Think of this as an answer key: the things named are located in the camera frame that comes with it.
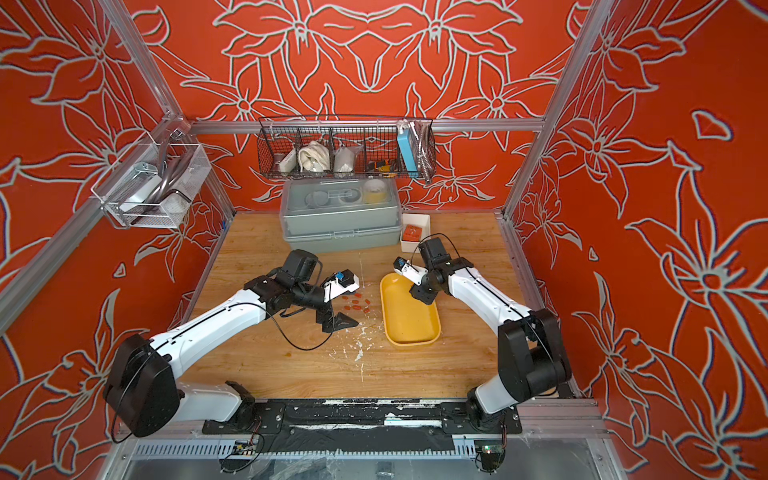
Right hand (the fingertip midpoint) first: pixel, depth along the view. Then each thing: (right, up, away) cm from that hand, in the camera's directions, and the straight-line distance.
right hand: (416, 284), depth 88 cm
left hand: (-18, -3, -11) cm, 21 cm away
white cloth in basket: (-31, +38, 0) cm, 49 cm away
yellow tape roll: (-13, +30, +15) cm, 36 cm away
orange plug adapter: (0, +16, +16) cm, 22 cm away
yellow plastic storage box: (-2, -12, +2) cm, 12 cm away
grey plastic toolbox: (-25, +22, +5) cm, 33 cm away
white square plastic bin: (+4, +21, +22) cm, 31 cm away
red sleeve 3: (-15, -7, +7) cm, 18 cm away
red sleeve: (-19, -8, +5) cm, 21 cm away
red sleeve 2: (-15, -9, +4) cm, 18 cm away
